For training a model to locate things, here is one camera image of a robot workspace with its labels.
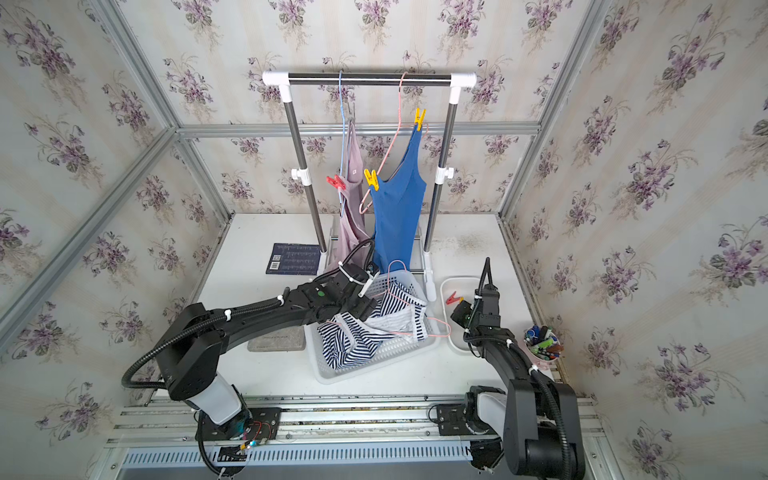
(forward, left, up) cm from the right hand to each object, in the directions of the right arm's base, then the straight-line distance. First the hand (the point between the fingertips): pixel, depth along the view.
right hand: (464, 308), depth 90 cm
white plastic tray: (+8, +2, -3) cm, 9 cm away
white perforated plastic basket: (-15, +23, +4) cm, 28 cm away
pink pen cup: (-14, -17, +6) cm, 23 cm away
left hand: (+1, +30, +6) cm, 31 cm away
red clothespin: (+5, +3, -3) cm, 6 cm away
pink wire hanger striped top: (-1, +18, +6) cm, 19 cm away
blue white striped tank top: (-4, +21, +4) cm, 22 cm away
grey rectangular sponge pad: (-11, +54, 0) cm, 55 cm away
